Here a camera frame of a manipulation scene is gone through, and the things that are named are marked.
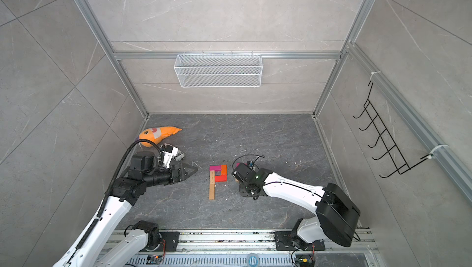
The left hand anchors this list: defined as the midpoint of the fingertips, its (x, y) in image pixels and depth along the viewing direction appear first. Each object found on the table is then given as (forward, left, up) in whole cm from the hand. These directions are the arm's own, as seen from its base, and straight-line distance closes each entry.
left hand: (193, 170), depth 72 cm
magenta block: (+11, -6, -20) cm, 23 cm away
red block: (+5, -10, -19) cm, 22 cm away
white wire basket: (+56, -8, +9) cm, 57 cm away
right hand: (-3, -22, -16) cm, 28 cm away
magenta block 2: (+14, -17, -23) cm, 32 cm away
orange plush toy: (+29, +27, -13) cm, 42 cm away
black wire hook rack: (-5, -73, +11) cm, 74 cm away
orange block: (+9, -10, -19) cm, 24 cm away
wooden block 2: (-2, -5, -19) cm, 20 cm away
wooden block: (+5, -5, -19) cm, 21 cm away
